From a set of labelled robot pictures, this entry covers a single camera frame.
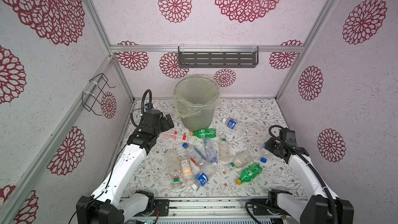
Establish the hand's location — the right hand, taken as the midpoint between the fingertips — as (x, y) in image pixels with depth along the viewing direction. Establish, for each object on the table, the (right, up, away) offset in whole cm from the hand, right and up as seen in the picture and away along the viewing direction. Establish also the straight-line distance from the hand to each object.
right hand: (268, 142), depth 86 cm
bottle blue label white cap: (-37, -16, -8) cm, 41 cm away
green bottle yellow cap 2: (-11, -14, -6) cm, 19 cm away
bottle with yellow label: (-46, -13, -4) cm, 47 cm away
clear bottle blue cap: (-41, -9, +5) cm, 42 cm away
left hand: (-57, +12, -6) cm, 59 cm away
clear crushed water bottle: (-32, -6, +6) cm, 33 cm away
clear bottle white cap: (-23, -6, +8) cm, 25 cm away
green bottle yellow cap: (-32, +4, +9) cm, 33 cm away
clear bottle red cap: (-55, +3, +9) cm, 56 cm away
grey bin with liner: (-41, +23, -1) cm, 47 cm away
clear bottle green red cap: (-53, -13, +2) cm, 55 cm away
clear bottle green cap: (-13, -11, +3) cm, 17 cm away
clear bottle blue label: (-18, +10, +14) cm, 25 cm away
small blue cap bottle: (-5, -8, -4) cm, 11 cm away
